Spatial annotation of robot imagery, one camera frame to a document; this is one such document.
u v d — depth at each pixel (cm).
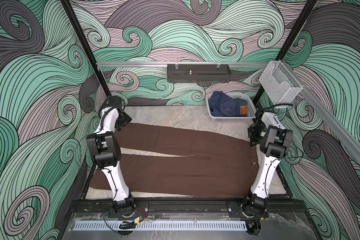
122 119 76
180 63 94
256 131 87
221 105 110
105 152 54
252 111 108
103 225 70
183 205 76
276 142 61
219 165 87
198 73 95
